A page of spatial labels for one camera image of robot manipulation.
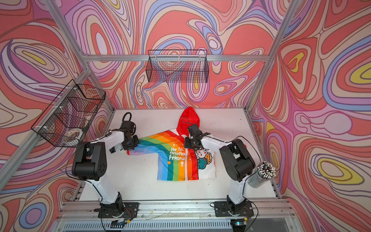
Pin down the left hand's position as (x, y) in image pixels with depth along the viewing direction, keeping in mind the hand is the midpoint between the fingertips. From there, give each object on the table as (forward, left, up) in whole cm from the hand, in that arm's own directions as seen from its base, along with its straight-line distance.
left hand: (137, 144), depth 98 cm
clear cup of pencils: (-25, -72, +17) cm, 78 cm away
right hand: (-3, -34, +1) cm, 35 cm away
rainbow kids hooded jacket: (-14, -28, +1) cm, 31 cm away
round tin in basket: (-9, +23, +26) cm, 36 cm away
